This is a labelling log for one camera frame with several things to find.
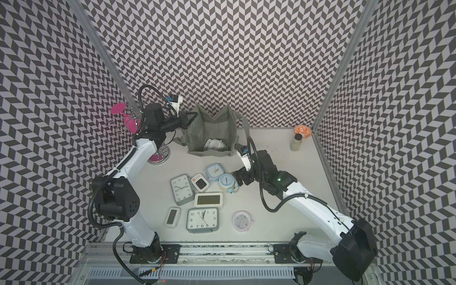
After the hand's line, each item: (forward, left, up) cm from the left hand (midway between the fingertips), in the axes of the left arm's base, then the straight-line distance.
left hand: (197, 114), depth 81 cm
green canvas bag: (+14, -14, -21) cm, 29 cm away
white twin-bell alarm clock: (+2, -2, -24) cm, 24 cm away
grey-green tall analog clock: (-23, +10, -29) cm, 39 cm away
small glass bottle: (+3, -52, -26) cm, 58 cm away
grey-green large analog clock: (-38, -2, -31) cm, 49 cm away
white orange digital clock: (-19, +1, -30) cm, 35 cm away
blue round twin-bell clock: (-19, -13, -29) cm, 37 cm away
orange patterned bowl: (+16, -62, -29) cm, 70 cm away
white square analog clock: (-2, -8, -21) cm, 22 cm away
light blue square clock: (-13, -6, -29) cm, 32 cm away
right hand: (-21, -21, -14) cm, 33 cm away
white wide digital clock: (-29, -4, -29) cm, 41 cm away
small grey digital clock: (-37, +12, -30) cm, 49 cm away
